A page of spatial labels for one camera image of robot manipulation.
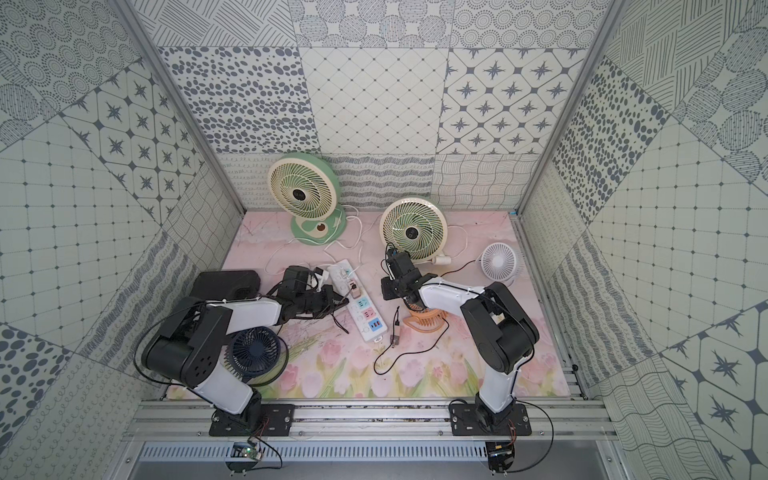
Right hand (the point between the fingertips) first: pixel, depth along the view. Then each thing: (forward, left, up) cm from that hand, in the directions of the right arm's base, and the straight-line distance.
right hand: (390, 287), depth 95 cm
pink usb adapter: (-4, +11, +3) cm, 12 cm away
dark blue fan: (-24, +34, +5) cm, 42 cm away
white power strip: (-9, +7, -1) cm, 12 cm away
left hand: (-4, +13, +2) cm, 14 cm away
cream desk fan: (+16, -9, +12) cm, 22 cm away
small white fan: (+6, -35, +5) cm, 36 cm away
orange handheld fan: (-10, -11, -3) cm, 15 cm away
